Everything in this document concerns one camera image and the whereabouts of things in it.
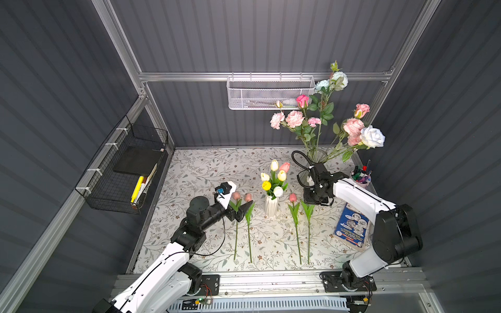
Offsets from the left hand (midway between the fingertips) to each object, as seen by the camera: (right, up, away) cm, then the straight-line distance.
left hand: (244, 196), depth 71 cm
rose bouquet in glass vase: (+34, +23, +15) cm, 43 cm away
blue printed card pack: (+47, -16, +14) cm, 52 cm away
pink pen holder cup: (+54, +5, +18) cm, 57 cm away
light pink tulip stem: (-5, -21, +15) cm, 26 cm away
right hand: (+29, -5, +18) cm, 35 cm away
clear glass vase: (+33, +16, +21) cm, 42 cm away
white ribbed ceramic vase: (+11, -7, +12) cm, 18 cm away
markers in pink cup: (+57, +10, +23) cm, 62 cm away
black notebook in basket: (-43, +13, +7) cm, 46 cm away
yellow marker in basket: (-39, +3, 0) cm, 39 cm away
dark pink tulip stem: (+23, -11, +22) cm, 34 cm away
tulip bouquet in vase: (+12, +4, 0) cm, 12 cm away
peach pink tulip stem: (+2, -23, +13) cm, 26 cm away
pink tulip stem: (+28, -10, +16) cm, 34 cm away
